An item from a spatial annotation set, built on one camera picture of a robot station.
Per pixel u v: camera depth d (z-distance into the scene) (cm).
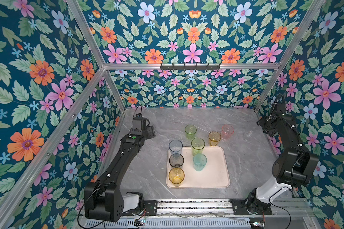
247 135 98
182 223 77
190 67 93
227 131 102
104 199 39
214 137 100
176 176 82
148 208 74
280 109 68
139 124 63
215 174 84
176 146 82
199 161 86
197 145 82
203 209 75
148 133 76
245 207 73
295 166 49
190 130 100
